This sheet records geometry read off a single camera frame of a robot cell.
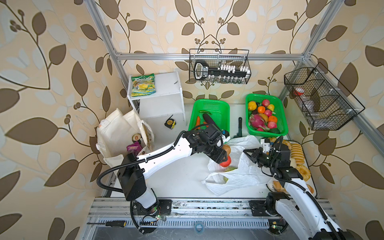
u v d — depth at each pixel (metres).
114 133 0.80
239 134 1.02
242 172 0.76
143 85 0.81
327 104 0.72
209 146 0.61
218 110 1.14
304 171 0.83
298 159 0.87
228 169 0.80
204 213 0.74
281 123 1.02
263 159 0.68
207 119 1.08
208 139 0.57
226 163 0.85
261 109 1.09
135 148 0.82
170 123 1.05
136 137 0.89
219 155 0.64
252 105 1.08
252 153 0.72
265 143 0.76
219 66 0.81
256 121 0.99
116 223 0.69
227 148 0.71
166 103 0.91
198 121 1.07
